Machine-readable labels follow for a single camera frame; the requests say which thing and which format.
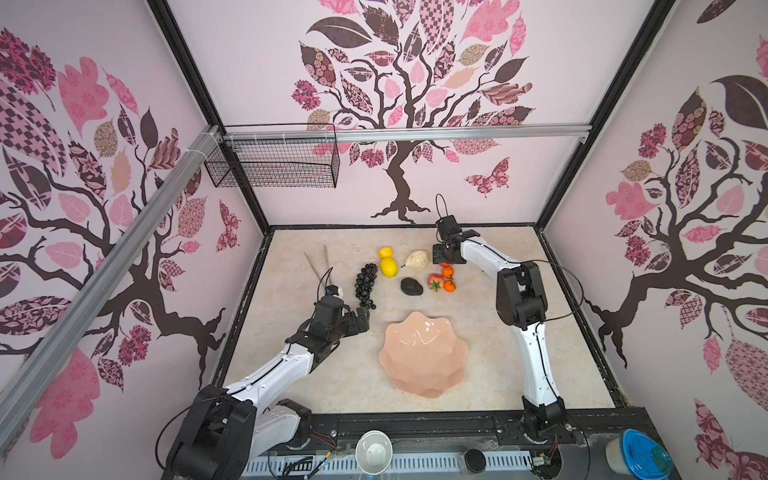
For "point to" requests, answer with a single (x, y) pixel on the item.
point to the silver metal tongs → (327, 265)
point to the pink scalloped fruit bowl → (423, 355)
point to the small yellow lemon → (385, 252)
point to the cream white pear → (417, 259)
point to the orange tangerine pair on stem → (449, 285)
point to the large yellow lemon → (389, 267)
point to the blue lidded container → (635, 454)
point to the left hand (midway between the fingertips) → (357, 319)
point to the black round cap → (475, 461)
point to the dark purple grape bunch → (363, 284)
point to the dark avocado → (411, 286)
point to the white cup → (374, 452)
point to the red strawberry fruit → (435, 281)
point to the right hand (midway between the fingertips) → (445, 251)
